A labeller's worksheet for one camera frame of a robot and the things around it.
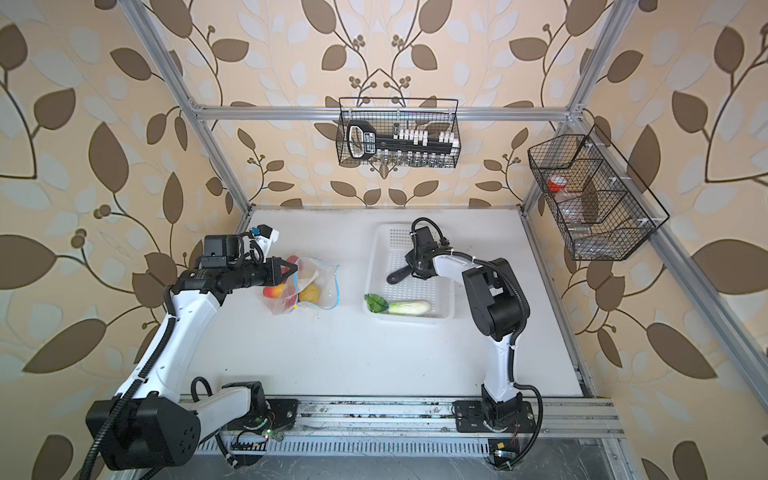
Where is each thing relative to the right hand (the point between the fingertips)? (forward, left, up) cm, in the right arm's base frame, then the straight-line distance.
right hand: (411, 262), depth 101 cm
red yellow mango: (-10, +44, +1) cm, 46 cm away
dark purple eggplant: (-5, +4, +1) cm, 7 cm away
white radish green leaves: (-18, +11, +4) cm, 21 cm away
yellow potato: (-13, +32, +4) cm, 35 cm away
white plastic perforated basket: (+7, +8, +1) cm, 11 cm away
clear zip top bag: (-7, +28, +3) cm, 29 cm away
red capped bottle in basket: (+3, -39, +31) cm, 50 cm away
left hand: (-14, +32, +20) cm, 40 cm away
